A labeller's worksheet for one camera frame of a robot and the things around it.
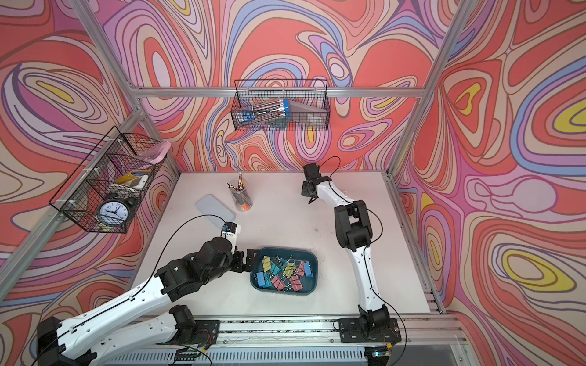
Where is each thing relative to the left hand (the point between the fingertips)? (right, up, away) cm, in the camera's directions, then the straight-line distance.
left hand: (252, 251), depth 75 cm
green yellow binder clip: (+12, -10, +11) cm, 19 cm away
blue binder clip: (+2, -12, +8) cm, 15 cm away
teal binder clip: (+7, -8, +11) cm, 15 cm away
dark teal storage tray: (+15, -14, +7) cm, 22 cm away
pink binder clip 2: (+17, -10, +11) cm, 22 cm away
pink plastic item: (-39, +35, +12) cm, 54 cm away
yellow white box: (-38, +24, -1) cm, 45 cm away
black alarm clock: (-40, +14, -7) cm, 43 cm away
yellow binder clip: (+4, -7, +10) cm, 13 cm away
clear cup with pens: (-9, +18, +24) cm, 31 cm away
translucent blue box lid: (-25, +13, +32) cm, 43 cm away
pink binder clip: (+8, -14, +7) cm, 18 cm away
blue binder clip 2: (+19, -9, +10) cm, 24 cm away
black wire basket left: (-44, +21, -4) cm, 49 cm away
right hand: (+23, +19, +34) cm, 45 cm away
